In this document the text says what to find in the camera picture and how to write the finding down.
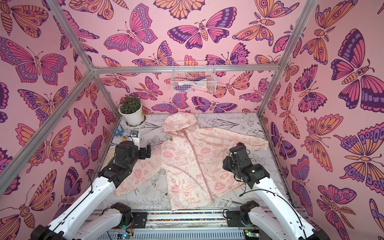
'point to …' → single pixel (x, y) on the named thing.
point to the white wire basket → (193, 77)
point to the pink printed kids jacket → (186, 168)
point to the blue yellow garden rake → (119, 133)
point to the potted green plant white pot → (130, 106)
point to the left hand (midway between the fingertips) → (142, 141)
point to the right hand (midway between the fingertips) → (227, 160)
